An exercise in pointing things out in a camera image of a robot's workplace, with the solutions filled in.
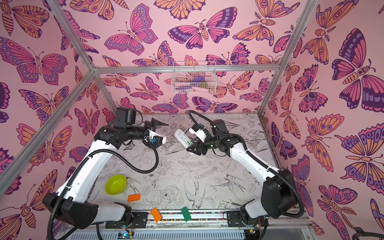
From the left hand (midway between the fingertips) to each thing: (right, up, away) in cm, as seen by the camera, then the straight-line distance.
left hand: (165, 127), depth 70 cm
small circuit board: (-20, -53, +3) cm, 56 cm away
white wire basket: (+13, +32, +27) cm, 44 cm away
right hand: (+12, -8, +7) cm, 16 cm away
